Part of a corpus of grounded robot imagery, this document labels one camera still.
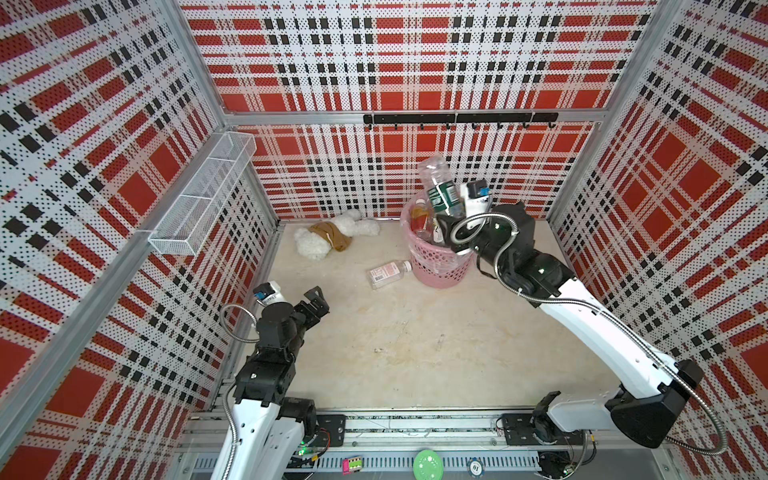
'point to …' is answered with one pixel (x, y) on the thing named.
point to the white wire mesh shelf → (188, 223)
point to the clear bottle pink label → (387, 274)
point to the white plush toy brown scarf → (334, 235)
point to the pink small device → (346, 467)
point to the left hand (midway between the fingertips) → (314, 296)
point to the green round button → (427, 465)
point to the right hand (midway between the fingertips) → (456, 213)
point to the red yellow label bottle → (422, 220)
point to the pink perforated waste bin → (438, 268)
